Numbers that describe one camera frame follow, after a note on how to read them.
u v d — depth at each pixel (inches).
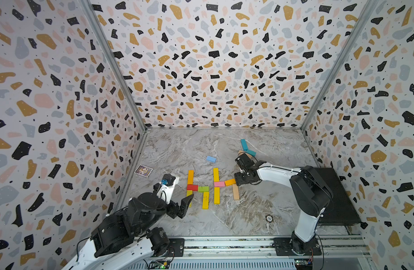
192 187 36.7
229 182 37.3
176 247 28.9
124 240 16.5
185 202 21.3
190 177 38.1
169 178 20.0
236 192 35.4
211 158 41.7
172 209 21.2
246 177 28.2
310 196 19.3
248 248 29.4
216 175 38.2
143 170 38.4
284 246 28.8
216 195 35.4
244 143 44.7
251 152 43.6
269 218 32.7
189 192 35.4
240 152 43.2
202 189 36.2
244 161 30.2
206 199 34.4
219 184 36.7
